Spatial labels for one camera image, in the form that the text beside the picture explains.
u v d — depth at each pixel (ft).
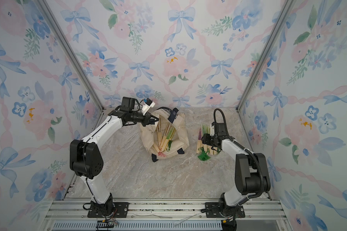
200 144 3.22
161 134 3.27
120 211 2.40
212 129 2.86
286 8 2.27
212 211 2.39
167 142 3.20
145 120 2.50
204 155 3.04
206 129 3.39
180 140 2.86
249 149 1.66
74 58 2.90
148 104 2.50
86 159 1.63
